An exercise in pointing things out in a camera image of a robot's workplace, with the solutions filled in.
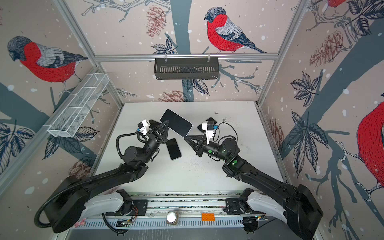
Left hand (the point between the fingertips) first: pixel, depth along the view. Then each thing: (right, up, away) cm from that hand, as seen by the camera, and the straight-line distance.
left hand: (170, 122), depth 63 cm
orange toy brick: (+17, -46, +7) cm, 50 cm away
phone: (+3, 0, +3) cm, 4 cm away
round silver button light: (+1, -41, 0) cm, 41 cm away
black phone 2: (+22, 0, +48) cm, 52 cm away
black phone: (-4, -18, +32) cm, 37 cm away
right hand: (+7, -7, +2) cm, 10 cm away
